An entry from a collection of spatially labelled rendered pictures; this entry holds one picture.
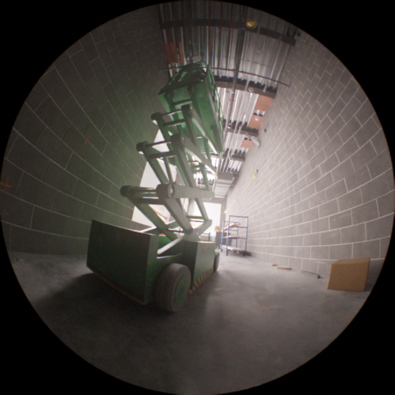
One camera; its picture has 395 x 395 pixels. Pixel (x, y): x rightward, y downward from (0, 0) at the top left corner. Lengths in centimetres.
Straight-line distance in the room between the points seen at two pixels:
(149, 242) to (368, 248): 200
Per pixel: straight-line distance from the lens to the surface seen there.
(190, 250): 97
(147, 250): 65
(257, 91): 431
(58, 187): 147
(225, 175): 706
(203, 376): 56
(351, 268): 146
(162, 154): 126
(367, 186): 192
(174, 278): 71
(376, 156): 194
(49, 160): 142
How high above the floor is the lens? 47
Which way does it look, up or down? 18 degrees up
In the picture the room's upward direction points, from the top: 7 degrees clockwise
